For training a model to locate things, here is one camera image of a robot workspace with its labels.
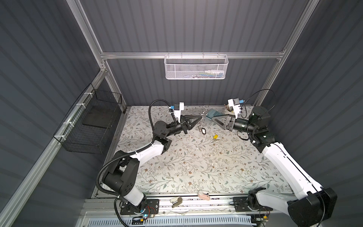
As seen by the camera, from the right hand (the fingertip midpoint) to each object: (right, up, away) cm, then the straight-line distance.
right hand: (214, 121), depth 65 cm
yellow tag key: (+9, -12, +37) cm, 40 cm away
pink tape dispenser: (-3, -41, +10) cm, 42 cm away
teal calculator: (+8, +7, +50) cm, 51 cm away
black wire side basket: (-64, -3, +9) cm, 65 cm away
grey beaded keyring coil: (-6, -2, +3) cm, 7 cm away
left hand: (-6, +1, 0) cm, 6 cm away
